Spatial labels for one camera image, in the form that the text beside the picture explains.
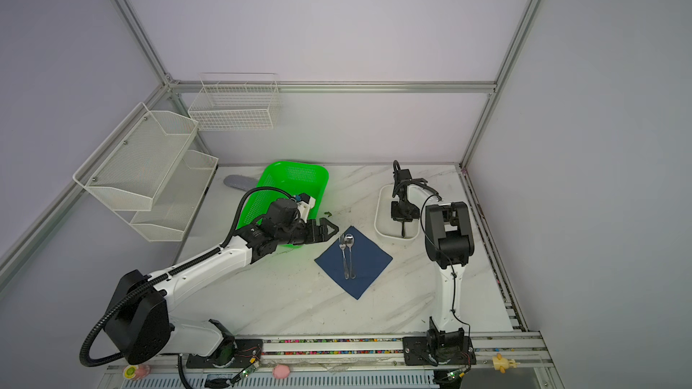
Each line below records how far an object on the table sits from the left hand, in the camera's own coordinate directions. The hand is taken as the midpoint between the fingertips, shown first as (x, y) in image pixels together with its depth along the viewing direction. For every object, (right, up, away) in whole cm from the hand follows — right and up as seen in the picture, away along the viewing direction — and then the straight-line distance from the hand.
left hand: (328, 232), depth 80 cm
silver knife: (+26, -2, +18) cm, 32 cm away
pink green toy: (-48, -34, -13) cm, 60 cm away
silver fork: (+4, -7, +15) cm, 17 cm away
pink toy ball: (-11, -35, -10) cm, 38 cm away
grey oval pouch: (-40, +16, +32) cm, 54 cm away
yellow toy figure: (+46, -32, -12) cm, 58 cm away
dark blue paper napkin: (+13, -12, +11) cm, 21 cm away
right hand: (+26, +2, +22) cm, 34 cm away
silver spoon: (+6, -6, +15) cm, 17 cm away
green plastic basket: (-18, +18, +31) cm, 40 cm away
